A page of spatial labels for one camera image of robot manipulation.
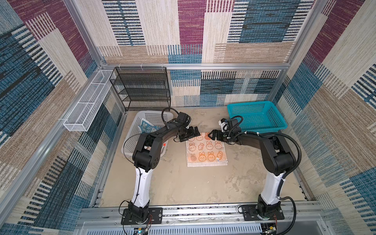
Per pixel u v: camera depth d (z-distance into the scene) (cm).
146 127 108
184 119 83
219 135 89
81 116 71
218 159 92
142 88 108
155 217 73
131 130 96
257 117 132
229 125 83
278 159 52
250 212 73
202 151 96
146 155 57
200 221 73
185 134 87
